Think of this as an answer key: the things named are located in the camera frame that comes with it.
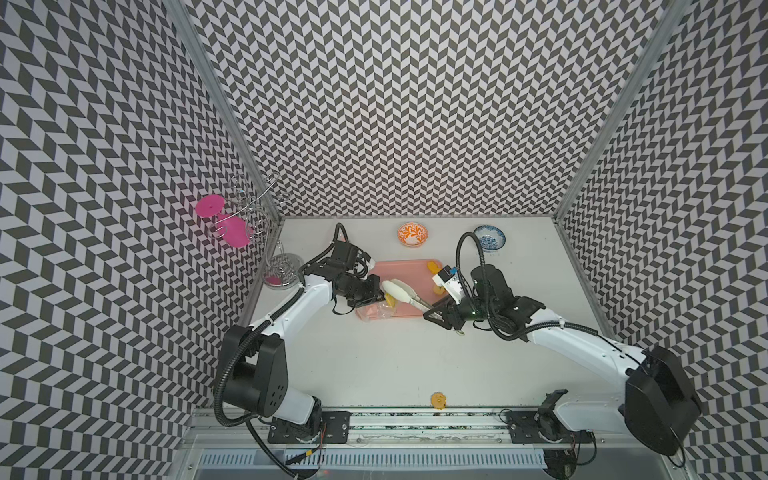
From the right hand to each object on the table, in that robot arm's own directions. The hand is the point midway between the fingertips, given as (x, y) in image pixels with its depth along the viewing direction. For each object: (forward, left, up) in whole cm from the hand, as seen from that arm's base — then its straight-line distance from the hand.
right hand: (431, 316), depth 77 cm
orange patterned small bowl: (+39, +4, -12) cm, 41 cm away
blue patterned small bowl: (+36, -25, -11) cm, 45 cm away
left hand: (+6, +12, -2) cm, 14 cm away
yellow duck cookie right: (+5, +11, 0) cm, 12 cm away
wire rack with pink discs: (+40, +63, -1) cm, 75 cm away
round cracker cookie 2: (-17, -2, -14) cm, 22 cm away
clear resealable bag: (+3, +15, -4) cm, 16 cm away
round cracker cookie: (+2, -2, +9) cm, 9 cm away
